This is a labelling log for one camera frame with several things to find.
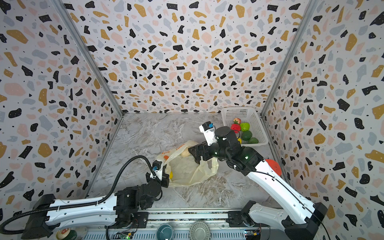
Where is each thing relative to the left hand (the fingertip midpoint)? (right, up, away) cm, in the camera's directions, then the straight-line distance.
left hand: (167, 164), depth 72 cm
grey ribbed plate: (+16, -32, -1) cm, 35 cm away
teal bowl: (-1, -31, -2) cm, 31 cm away
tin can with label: (-40, -26, -10) cm, 49 cm away
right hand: (+13, +10, -8) cm, 18 cm away
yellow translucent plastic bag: (+4, -6, +21) cm, 22 cm away
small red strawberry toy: (+44, +23, +41) cm, 64 cm away
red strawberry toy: (+41, +18, +34) cm, 56 cm away
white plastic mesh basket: (+51, +22, +44) cm, 71 cm away
